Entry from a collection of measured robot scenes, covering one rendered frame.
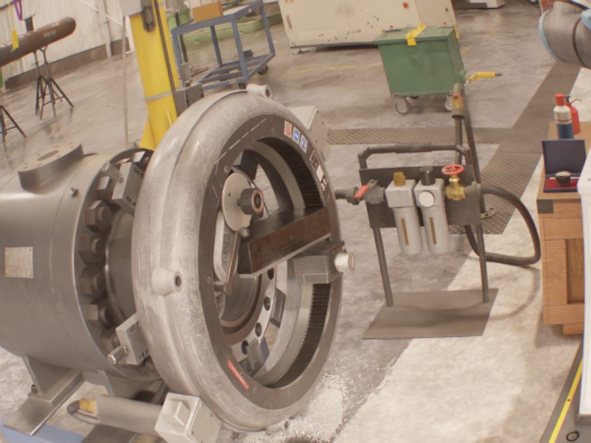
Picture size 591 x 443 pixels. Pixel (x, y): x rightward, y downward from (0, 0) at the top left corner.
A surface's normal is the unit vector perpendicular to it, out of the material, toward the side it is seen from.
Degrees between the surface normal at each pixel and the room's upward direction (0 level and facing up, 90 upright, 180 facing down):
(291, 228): 90
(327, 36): 90
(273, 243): 90
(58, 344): 106
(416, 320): 0
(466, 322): 0
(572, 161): 78
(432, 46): 90
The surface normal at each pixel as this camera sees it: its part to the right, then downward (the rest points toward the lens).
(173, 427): -0.34, -0.67
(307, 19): -0.62, 0.42
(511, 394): -0.22, -0.91
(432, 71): -0.33, 0.42
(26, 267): -0.44, -0.05
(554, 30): -0.93, -0.12
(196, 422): 0.90, -0.04
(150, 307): -0.40, 0.18
